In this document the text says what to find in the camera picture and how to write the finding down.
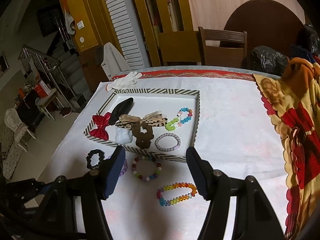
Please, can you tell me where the purple bead bracelet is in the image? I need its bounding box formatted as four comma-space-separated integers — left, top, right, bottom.
106, 154, 128, 178

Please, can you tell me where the black scrunchie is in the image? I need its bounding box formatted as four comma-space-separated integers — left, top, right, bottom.
86, 149, 105, 170

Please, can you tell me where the white fluffy scrunchie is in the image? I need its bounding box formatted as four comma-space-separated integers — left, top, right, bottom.
115, 127, 133, 145

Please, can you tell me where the red satin bow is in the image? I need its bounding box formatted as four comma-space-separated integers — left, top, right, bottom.
89, 112, 111, 140

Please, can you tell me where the dark brown scrunchie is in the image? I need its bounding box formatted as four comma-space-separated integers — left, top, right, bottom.
132, 122, 154, 150

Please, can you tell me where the multicolour bead bracelet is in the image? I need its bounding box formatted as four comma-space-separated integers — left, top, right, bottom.
131, 155, 162, 183

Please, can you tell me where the rainbow crystal bead bracelet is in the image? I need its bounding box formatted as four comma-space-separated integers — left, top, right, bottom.
156, 182, 199, 207

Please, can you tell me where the grey woven bracelet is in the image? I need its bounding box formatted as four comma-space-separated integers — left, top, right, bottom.
154, 132, 182, 152

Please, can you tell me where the black fabric hair clip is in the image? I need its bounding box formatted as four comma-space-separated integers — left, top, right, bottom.
109, 98, 133, 126

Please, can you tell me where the pastel star bead bracelet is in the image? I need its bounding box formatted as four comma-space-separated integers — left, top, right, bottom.
164, 107, 194, 132

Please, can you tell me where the beige leopard ribbon bow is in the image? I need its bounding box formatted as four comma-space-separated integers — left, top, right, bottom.
115, 111, 168, 130

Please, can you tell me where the white work glove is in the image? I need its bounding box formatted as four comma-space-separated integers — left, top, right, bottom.
106, 72, 142, 92

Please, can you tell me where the small white side table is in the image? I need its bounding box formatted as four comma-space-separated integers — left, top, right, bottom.
36, 88, 64, 120

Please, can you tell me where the red box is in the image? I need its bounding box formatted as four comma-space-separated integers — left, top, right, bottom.
33, 80, 51, 98

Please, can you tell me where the white jacket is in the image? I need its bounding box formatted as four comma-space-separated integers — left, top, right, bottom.
101, 42, 130, 80

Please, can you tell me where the orange red floral blanket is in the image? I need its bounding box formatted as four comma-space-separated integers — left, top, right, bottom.
254, 57, 319, 239

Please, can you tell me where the metal stair railing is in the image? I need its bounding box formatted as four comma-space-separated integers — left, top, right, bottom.
18, 45, 76, 110

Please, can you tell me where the wooden chair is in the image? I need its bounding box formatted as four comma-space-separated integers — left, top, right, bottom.
199, 27, 247, 68

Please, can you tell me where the white louvered door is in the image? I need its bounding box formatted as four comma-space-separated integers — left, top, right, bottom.
105, 0, 150, 69

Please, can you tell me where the black plastic bag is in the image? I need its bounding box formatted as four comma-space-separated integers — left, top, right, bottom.
250, 46, 289, 76

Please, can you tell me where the wall light switch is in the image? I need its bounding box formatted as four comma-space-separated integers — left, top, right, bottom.
76, 21, 85, 30

